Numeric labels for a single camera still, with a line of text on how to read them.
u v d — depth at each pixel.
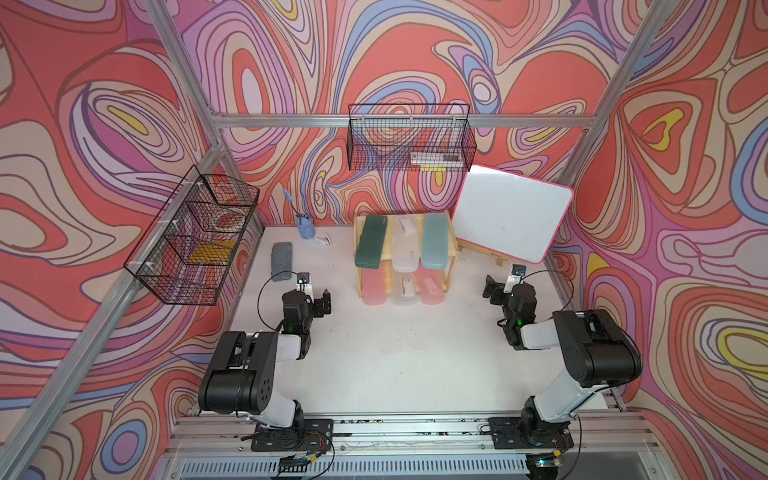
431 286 0.98
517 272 0.82
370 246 0.84
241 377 0.44
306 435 0.73
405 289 0.97
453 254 0.84
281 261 1.06
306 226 1.12
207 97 0.84
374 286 0.99
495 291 0.86
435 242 0.86
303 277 0.82
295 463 0.71
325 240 1.13
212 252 0.72
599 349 0.48
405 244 0.86
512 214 0.99
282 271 1.04
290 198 1.15
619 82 0.80
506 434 0.73
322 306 0.86
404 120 0.88
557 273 1.10
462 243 1.08
